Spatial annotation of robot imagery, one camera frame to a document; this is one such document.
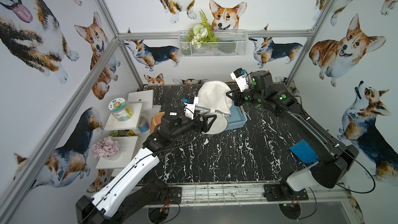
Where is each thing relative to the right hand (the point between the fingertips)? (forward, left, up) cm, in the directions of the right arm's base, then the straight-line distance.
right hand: (232, 87), depth 71 cm
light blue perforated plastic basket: (+6, -7, -37) cm, 39 cm away
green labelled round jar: (-9, +50, -4) cm, 51 cm away
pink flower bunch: (-24, +53, -8) cm, 59 cm away
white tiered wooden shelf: (-7, +57, -29) cm, 64 cm away
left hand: (-10, +10, -3) cm, 15 cm away
